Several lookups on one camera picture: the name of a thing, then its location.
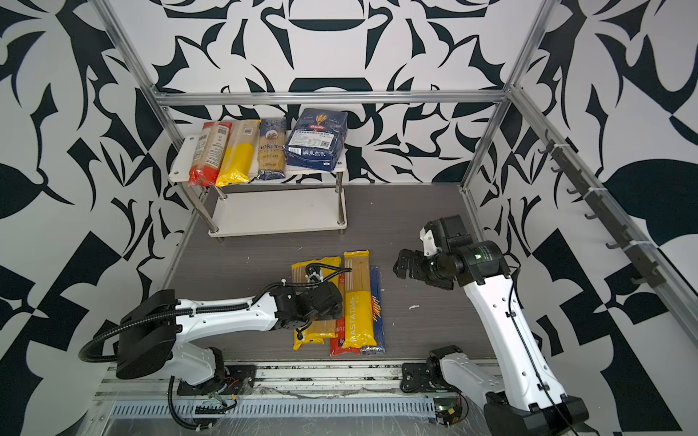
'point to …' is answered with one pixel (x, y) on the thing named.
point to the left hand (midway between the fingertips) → (330, 300)
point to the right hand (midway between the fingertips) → (408, 267)
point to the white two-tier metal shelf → (303, 201)
